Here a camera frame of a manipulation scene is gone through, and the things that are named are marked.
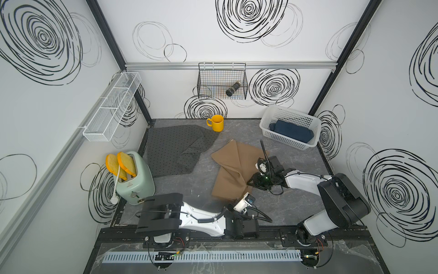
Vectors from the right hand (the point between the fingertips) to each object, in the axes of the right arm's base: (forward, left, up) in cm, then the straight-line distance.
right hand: (250, 184), depth 89 cm
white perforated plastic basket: (+49, -18, +5) cm, 53 cm away
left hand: (-11, +7, +4) cm, 14 cm away
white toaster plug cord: (-14, +61, +12) cm, 63 cm away
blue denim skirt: (+32, -28, +7) cm, 43 cm away
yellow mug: (+39, +19, +7) cm, 44 cm away
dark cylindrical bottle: (+38, +11, +31) cm, 50 cm away
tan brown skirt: (+12, +7, +1) cm, 14 cm away
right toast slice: (+1, +58, +19) cm, 61 cm away
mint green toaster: (-10, +52, +14) cm, 54 cm away
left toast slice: (-1, +62, +23) cm, 66 cm away
